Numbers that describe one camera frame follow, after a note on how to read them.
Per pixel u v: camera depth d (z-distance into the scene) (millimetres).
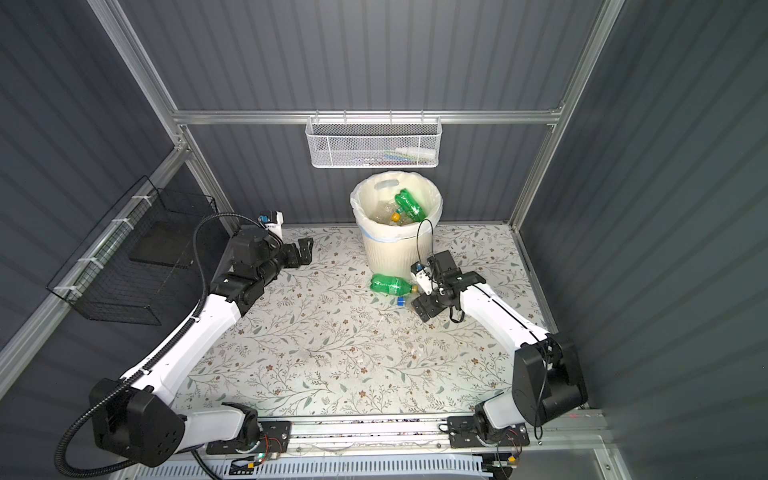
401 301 955
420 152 859
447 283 665
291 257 704
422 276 790
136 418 391
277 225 692
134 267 738
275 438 722
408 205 968
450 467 707
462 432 737
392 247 889
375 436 754
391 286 968
